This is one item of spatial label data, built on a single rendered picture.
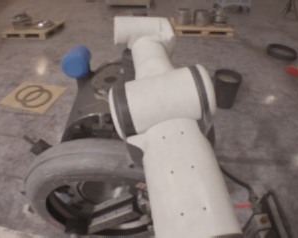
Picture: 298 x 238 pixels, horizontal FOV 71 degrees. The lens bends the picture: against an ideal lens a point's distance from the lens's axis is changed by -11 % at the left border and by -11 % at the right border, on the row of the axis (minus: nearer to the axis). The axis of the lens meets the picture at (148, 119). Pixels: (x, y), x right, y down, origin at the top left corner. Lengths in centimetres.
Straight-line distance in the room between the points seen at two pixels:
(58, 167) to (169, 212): 68
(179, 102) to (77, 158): 60
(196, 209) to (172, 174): 4
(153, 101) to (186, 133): 6
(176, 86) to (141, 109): 5
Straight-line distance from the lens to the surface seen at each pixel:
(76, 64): 141
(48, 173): 91
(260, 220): 135
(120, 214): 105
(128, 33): 51
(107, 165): 82
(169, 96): 28
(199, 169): 25
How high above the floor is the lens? 157
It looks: 40 degrees down
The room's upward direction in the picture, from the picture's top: straight up
